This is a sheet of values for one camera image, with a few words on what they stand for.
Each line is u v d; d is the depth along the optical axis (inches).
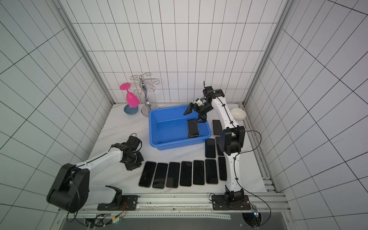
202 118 32.0
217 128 40.9
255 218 26.4
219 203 28.5
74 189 16.5
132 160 28.2
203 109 30.3
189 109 31.3
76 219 26.4
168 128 40.6
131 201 28.6
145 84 37.2
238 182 24.5
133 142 28.2
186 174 32.6
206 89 30.3
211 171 34.3
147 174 36.3
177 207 28.6
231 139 22.5
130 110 44.7
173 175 32.1
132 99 39.5
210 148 36.6
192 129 40.0
